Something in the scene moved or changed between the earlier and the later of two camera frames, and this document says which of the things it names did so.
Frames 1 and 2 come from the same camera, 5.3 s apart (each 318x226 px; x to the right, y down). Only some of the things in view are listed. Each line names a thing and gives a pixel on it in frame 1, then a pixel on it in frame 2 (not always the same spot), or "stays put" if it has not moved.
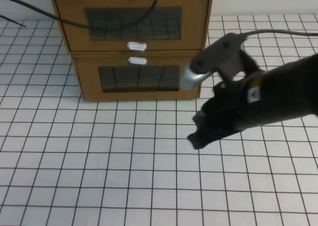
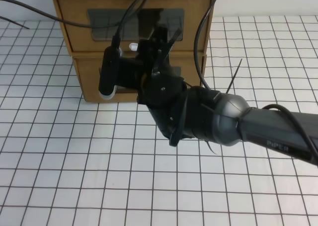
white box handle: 136,46 stays put
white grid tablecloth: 65,161 stays put
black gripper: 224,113 → 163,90
